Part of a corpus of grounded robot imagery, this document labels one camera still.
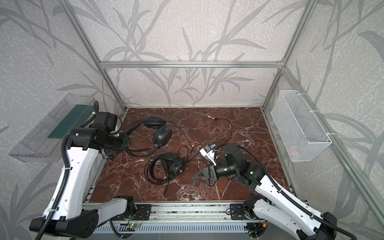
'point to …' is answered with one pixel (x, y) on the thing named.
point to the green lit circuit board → (134, 224)
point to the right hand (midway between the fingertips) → (197, 172)
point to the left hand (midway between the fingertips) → (132, 140)
